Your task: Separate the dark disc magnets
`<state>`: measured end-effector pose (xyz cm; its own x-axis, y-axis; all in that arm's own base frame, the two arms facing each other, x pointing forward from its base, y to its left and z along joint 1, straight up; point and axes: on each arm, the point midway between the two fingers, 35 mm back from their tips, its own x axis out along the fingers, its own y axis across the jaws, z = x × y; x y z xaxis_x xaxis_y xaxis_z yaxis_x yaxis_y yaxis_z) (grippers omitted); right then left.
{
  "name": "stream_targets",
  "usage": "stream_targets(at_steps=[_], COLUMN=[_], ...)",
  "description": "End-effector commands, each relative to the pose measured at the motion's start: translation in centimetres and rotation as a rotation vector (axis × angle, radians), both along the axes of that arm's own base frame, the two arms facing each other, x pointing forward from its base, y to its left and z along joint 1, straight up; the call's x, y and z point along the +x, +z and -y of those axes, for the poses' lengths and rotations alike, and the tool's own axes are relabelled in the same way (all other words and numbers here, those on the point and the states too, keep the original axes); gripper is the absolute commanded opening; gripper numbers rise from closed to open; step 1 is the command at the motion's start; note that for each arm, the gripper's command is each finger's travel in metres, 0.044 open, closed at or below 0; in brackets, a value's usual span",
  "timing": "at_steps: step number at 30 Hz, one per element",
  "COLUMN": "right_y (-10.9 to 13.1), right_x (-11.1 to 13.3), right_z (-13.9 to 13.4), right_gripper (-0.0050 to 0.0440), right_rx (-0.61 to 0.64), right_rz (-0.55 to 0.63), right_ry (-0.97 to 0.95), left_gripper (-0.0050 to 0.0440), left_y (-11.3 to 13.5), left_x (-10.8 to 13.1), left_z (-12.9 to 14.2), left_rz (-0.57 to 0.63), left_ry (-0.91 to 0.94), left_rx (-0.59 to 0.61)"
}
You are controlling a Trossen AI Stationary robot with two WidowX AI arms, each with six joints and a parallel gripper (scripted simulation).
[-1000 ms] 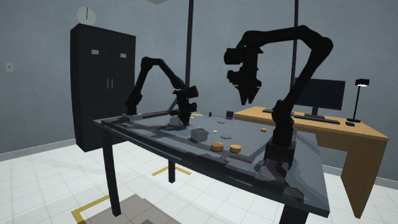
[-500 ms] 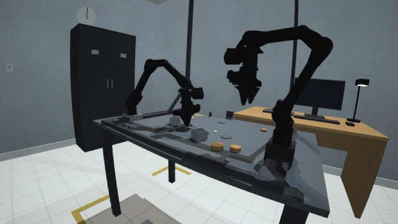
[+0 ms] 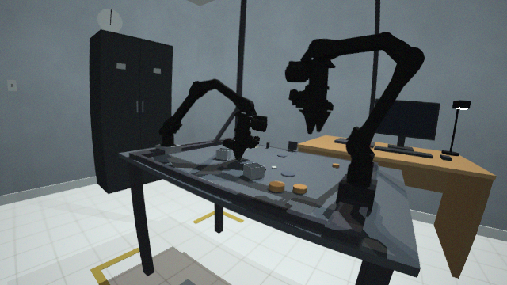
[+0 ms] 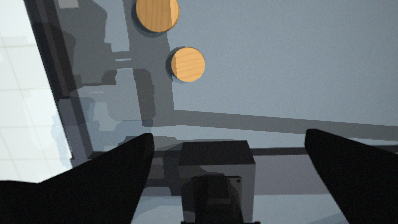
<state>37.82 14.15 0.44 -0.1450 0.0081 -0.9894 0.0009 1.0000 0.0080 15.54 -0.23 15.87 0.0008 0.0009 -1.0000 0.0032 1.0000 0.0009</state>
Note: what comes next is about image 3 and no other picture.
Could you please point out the white open-top square box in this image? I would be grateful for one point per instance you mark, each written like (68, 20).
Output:
(223, 155)

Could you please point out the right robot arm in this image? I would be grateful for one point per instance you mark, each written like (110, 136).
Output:
(196, 91)

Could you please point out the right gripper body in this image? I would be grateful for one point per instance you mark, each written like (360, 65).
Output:
(231, 144)

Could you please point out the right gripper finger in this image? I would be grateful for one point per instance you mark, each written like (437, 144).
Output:
(237, 152)
(243, 150)

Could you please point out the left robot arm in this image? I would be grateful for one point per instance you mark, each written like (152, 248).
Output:
(409, 60)

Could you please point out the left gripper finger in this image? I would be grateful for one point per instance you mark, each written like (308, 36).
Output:
(311, 118)
(321, 120)

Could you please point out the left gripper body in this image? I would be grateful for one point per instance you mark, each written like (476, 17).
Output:
(316, 90)

